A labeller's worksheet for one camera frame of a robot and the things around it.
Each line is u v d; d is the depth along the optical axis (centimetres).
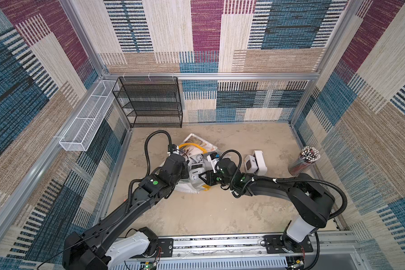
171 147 67
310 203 45
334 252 74
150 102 110
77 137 91
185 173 69
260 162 94
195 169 86
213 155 78
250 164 93
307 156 83
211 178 75
